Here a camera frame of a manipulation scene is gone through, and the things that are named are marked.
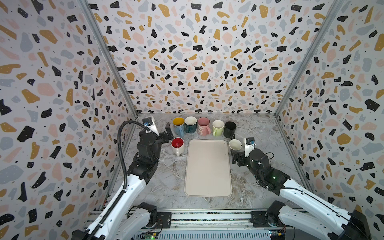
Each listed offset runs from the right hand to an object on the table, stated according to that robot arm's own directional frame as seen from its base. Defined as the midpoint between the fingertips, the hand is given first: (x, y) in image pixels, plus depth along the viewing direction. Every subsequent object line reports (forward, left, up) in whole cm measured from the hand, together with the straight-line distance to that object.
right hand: (237, 146), depth 77 cm
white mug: (+12, +35, -19) cm, 42 cm away
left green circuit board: (-37, +43, -22) cm, 61 cm away
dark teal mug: (+25, +27, -12) cm, 38 cm away
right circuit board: (-36, -17, -22) cm, 45 cm away
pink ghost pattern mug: (+22, +17, -13) cm, 31 cm away
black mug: (+22, 0, -14) cm, 26 cm away
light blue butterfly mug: (+23, +35, -11) cm, 43 cm away
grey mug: (+12, -3, -17) cm, 21 cm away
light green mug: (+24, +8, -13) cm, 28 cm away
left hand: (+5, +39, +13) cm, 41 cm away
